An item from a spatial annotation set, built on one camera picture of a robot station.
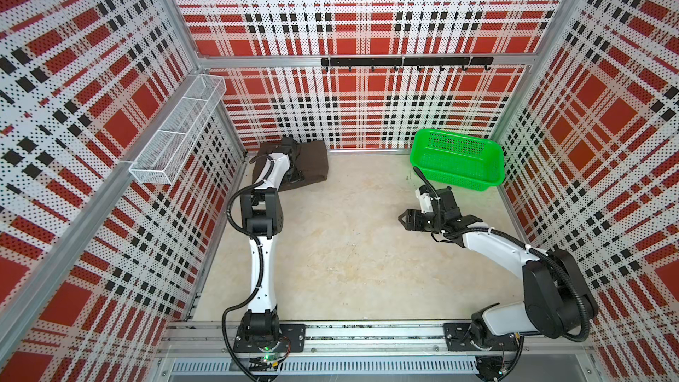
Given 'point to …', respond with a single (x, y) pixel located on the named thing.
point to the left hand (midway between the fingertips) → (290, 181)
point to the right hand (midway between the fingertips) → (410, 217)
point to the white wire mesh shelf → (163, 158)
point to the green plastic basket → (463, 160)
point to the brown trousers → (310, 157)
